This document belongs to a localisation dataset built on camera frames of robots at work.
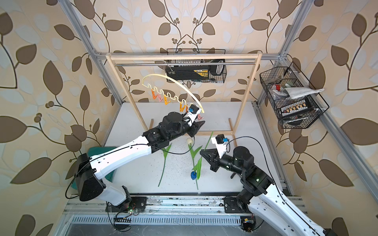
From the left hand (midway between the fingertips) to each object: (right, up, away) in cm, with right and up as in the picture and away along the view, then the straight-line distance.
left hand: (202, 119), depth 69 cm
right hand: (-1, -15, -3) cm, 15 cm away
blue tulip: (-3, -25, 0) cm, 25 cm away
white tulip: (-7, -15, +27) cm, 32 cm away
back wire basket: (+11, +28, +22) cm, 37 cm away
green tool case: (-67, -21, +20) cm, 73 cm away
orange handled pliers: (+18, -32, +14) cm, 39 cm away
